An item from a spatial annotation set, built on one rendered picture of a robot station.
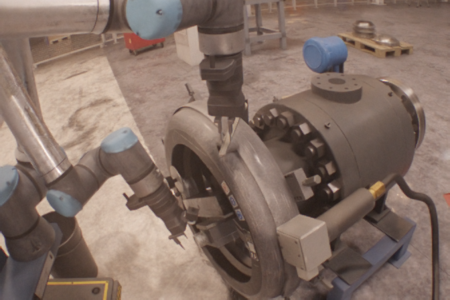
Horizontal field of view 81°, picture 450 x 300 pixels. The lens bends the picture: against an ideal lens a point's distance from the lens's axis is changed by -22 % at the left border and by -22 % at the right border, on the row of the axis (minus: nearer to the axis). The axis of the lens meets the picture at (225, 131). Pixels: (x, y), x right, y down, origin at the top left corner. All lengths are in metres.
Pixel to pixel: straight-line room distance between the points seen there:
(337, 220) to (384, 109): 0.61
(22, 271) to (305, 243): 0.84
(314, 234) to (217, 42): 0.46
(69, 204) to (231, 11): 0.54
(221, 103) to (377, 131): 0.71
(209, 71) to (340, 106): 0.70
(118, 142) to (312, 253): 0.52
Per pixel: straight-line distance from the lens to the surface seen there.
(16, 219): 1.03
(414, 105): 1.60
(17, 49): 0.93
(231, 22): 0.59
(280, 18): 5.21
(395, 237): 1.56
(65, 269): 1.71
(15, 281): 1.09
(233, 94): 0.65
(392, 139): 1.28
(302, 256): 0.75
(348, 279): 1.36
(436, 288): 1.42
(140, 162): 0.78
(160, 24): 0.48
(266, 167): 0.81
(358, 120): 1.18
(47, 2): 0.54
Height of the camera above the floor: 1.37
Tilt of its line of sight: 28 degrees down
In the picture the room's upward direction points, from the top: 7 degrees counter-clockwise
